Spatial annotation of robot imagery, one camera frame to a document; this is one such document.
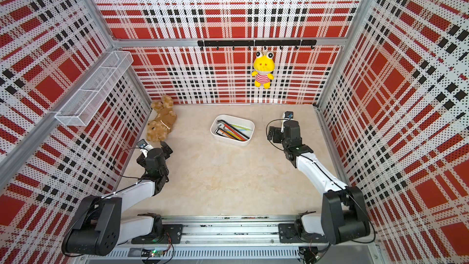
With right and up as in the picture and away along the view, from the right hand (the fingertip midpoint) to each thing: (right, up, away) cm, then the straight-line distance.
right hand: (281, 127), depth 87 cm
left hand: (-60, -9, +1) cm, 61 cm away
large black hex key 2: (-33, -1, +21) cm, 39 cm away
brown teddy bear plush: (-66, -1, +13) cm, 67 cm away
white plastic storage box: (-18, +3, +19) cm, 26 cm away
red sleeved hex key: (-25, -3, +20) cm, 32 cm away
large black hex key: (-23, -2, +21) cm, 31 cm away
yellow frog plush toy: (-8, +32, +4) cm, 33 cm away
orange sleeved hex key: (-28, -5, +18) cm, 33 cm away
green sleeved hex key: (-19, -1, +22) cm, 29 cm away
